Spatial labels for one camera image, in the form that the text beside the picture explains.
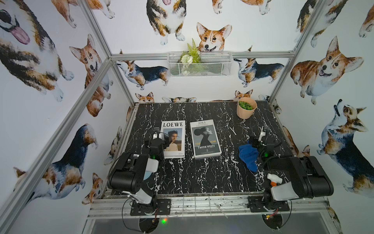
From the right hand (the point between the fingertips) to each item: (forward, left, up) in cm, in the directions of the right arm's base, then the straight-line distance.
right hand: (259, 133), depth 92 cm
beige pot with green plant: (+20, +5, +2) cm, 20 cm away
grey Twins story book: (-2, +34, -5) cm, 35 cm away
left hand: (0, +64, +1) cm, 64 cm away
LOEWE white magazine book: (+3, +54, -3) cm, 54 cm away
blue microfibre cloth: (-12, +7, -7) cm, 15 cm away
